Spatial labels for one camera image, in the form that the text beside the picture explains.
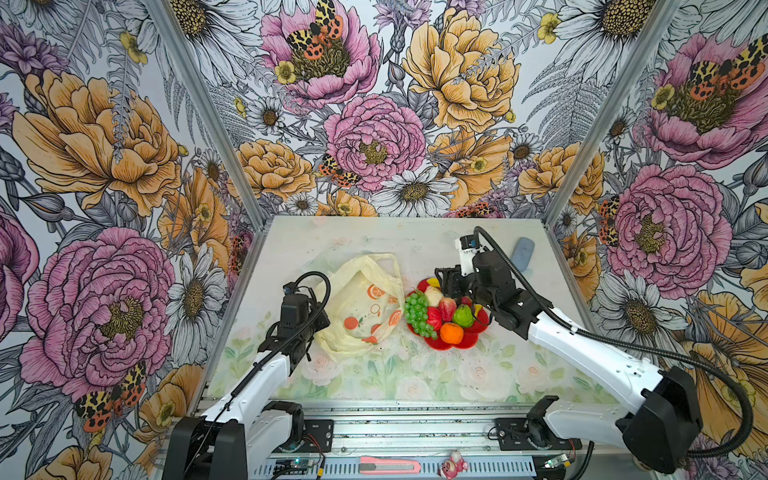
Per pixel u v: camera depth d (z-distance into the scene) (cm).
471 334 89
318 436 74
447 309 89
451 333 86
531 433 67
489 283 60
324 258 111
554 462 72
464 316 91
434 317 89
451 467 68
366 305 98
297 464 71
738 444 40
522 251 110
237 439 40
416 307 87
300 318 67
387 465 70
